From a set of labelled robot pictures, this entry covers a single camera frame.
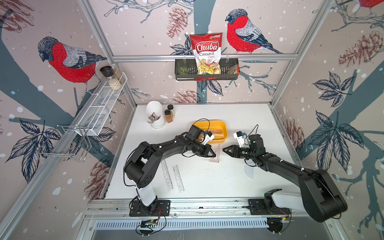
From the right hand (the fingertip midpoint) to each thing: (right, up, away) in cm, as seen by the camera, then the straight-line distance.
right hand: (224, 149), depth 85 cm
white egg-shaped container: (-47, +22, +22) cm, 56 cm away
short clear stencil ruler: (-27, -17, -2) cm, 31 cm away
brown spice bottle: (-36, +19, +20) cm, 45 cm away
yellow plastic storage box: (0, +11, +20) cm, 23 cm away
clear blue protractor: (+15, -13, +1) cm, 20 cm away
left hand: (-5, -2, -3) cm, 6 cm away
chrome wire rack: (-68, +9, -27) cm, 73 cm away
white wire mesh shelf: (-68, +26, -6) cm, 73 cm away
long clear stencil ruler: (-34, -16, 0) cm, 37 cm away
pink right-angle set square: (-5, -5, -2) cm, 7 cm away
